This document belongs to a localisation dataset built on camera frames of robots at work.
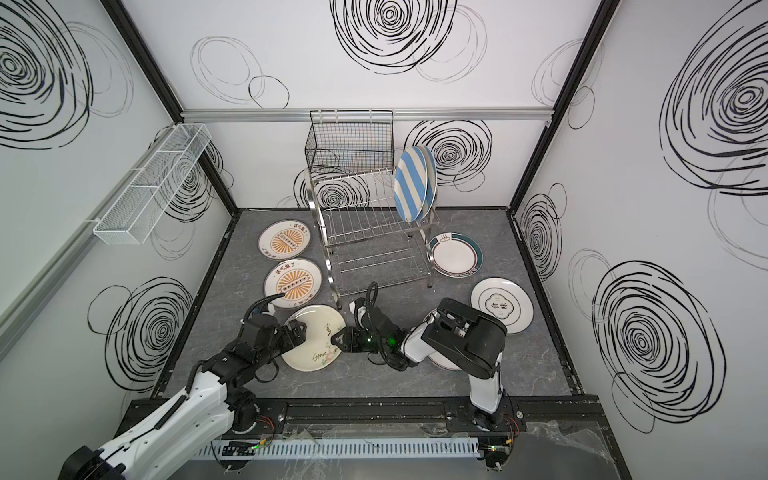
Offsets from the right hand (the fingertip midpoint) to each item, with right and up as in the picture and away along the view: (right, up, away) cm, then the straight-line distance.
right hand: (332, 345), depth 83 cm
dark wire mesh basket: (+4, +62, +14) cm, 64 cm away
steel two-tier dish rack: (+9, +26, +26) cm, 38 cm away
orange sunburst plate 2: (-14, +16, +16) cm, 27 cm away
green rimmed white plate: (+40, +24, +23) cm, 52 cm away
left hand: (-10, +3, +3) cm, 10 cm away
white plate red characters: (+29, -2, -5) cm, 30 cm away
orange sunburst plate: (-23, +29, +27) cm, 46 cm away
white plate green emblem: (+53, +10, +11) cm, 56 cm away
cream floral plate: (-4, -2, 0) cm, 5 cm away
